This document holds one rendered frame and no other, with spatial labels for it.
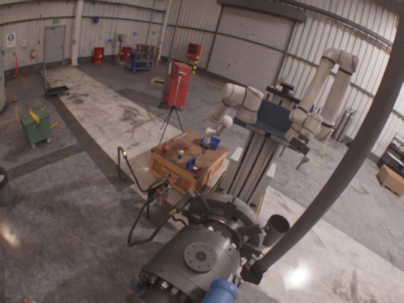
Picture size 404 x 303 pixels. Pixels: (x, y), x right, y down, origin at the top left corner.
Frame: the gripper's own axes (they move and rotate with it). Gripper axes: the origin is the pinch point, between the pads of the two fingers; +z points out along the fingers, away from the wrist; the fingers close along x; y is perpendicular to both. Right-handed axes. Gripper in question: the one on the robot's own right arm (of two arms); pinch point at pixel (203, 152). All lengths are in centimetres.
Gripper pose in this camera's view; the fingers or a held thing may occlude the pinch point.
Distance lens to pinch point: 275.0
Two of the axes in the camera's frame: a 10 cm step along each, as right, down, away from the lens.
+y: 4.7, -3.9, 7.9
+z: -2.3, 8.1, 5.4
